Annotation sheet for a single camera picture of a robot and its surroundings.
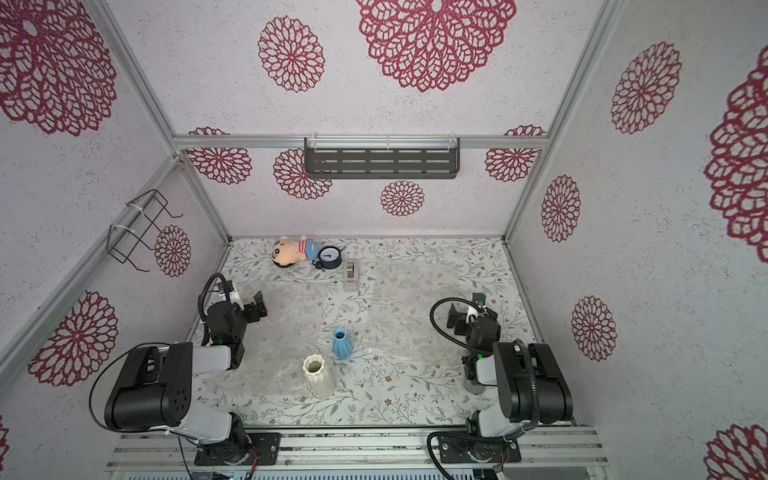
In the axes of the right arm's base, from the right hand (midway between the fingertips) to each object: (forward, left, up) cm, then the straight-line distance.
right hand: (469, 302), depth 92 cm
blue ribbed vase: (-16, +37, +2) cm, 41 cm away
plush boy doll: (+20, +62, +1) cm, 65 cm away
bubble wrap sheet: (+8, +21, -8) cm, 23 cm away
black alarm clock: (+23, +48, -6) cm, 54 cm away
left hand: (0, +69, +2) cm, 69 cm away
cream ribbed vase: (-27, +41, +7) cm, 49 cm away
